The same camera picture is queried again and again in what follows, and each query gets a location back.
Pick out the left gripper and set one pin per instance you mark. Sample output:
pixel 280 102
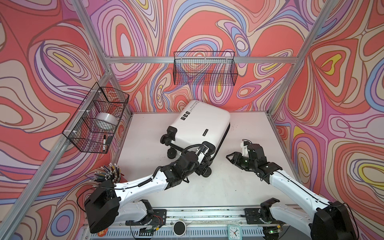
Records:
pixel 201 168

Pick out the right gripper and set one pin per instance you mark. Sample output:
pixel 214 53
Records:
pixel 235 161

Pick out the black white suitcase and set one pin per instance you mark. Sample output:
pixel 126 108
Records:
pixel 198 122

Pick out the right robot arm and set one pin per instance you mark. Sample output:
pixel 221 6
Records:
pixel 319 218

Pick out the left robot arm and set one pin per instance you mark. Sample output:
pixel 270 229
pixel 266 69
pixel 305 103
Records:
pixel 110 203

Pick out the small teal clock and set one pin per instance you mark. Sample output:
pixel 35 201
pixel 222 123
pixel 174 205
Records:
pixel 234 232

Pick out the red pencil cup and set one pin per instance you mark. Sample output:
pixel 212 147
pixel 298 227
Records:
pixel 111 173

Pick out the black marker pen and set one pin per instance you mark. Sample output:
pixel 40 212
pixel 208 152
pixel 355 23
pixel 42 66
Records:
pixel 104 143

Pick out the silver tape roll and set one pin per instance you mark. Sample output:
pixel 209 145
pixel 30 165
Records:
pixel 106 121

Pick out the red round sticker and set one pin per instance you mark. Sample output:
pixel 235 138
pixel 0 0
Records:
pixel 102 233

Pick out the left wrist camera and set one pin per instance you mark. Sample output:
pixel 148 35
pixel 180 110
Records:
pixel 201 151

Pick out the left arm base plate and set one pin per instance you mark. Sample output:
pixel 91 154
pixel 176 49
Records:
pixel 157 218

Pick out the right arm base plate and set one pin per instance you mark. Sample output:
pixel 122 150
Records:
pixel 254 217

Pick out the black wire basket back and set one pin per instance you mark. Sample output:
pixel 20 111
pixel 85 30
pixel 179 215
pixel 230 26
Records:
pixel 205 68

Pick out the black wire basket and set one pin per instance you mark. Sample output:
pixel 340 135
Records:
pixel 82 131
pixel 205 68

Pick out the black wire basket left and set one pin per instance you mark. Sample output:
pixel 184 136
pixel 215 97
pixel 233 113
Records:
pixel 82 131

